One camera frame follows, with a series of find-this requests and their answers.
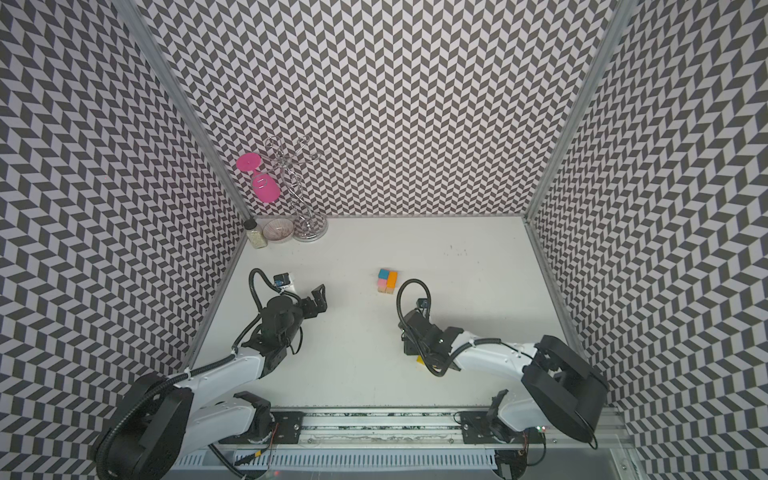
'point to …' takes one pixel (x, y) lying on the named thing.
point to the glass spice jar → (255, 233)
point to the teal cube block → (383, 274)
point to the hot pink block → (381, 282)
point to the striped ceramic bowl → (278, 230)
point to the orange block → (392, 279)
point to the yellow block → (420, 360)
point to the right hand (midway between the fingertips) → (415, 346)
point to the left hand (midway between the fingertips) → (312, 289)
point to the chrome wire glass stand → (307, 226)
